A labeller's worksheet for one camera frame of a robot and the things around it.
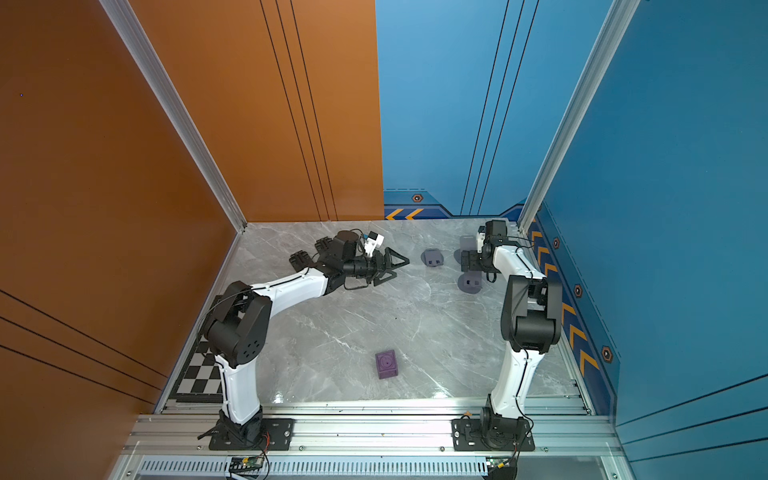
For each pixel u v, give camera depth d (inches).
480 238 36.6
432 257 43.1
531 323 21.0
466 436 28.5
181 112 34.4
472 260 35.9
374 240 33.6
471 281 38.0
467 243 45.9
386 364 31.6
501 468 27.9
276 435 29.1
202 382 31.2
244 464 28.4
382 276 32.3
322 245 44.1
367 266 31.1
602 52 29.7
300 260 41.7
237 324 20.7
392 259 31.7
